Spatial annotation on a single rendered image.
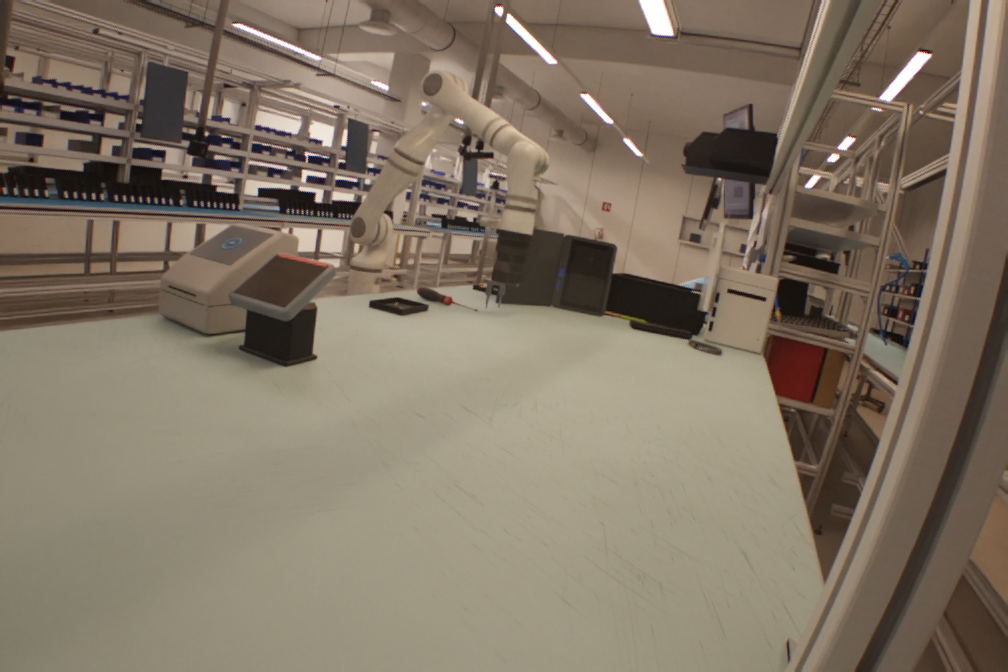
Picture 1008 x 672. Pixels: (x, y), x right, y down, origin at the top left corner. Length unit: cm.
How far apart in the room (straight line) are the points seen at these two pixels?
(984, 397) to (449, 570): 30
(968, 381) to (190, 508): 44
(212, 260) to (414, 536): 57
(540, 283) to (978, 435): 139
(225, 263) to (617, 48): 659
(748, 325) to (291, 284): 121
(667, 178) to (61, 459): 1270
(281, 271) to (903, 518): 69
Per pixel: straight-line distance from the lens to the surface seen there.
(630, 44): 715
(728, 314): 159
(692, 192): 1280
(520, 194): 126
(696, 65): 696
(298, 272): 74
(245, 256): 84
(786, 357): 310
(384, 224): 154
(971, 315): 26
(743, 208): 266
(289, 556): 37
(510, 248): 126
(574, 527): 45
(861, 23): 63
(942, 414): 27
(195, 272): 86
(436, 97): 142
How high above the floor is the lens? 121
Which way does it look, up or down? 10 degrees down
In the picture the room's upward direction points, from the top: 10 degrees clockwise
